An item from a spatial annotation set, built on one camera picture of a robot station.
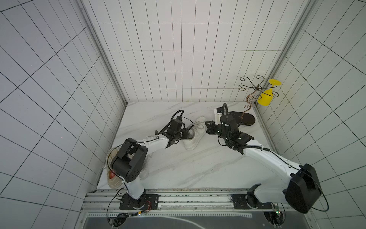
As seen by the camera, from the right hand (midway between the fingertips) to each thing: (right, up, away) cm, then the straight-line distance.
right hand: (206, 119), depth 82 cm
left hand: (-12, -10, +12) cm, 20 cm away
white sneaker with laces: (-6, -9, +8) cm, 14 cm away
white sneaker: (-35, -30, -4) cm, 47 cm away
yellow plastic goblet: (+41, +13, +11) cm, 45 cm away
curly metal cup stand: (+32, +17, +2) cm, 36 cm away
